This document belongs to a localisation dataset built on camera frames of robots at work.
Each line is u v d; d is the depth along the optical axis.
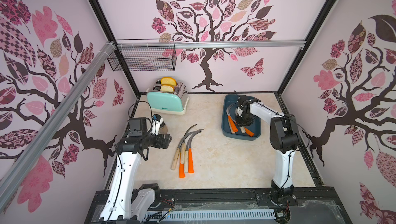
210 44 0.93
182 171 0.81
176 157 0.87
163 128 0.93
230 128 0.97
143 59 1.22
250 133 0.95
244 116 0.84
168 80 1.00
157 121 0.66
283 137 0.55
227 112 1.07
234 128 0.95
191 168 0.83
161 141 0.66
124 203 0.39
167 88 0.98
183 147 0.90
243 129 0.95
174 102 0.98
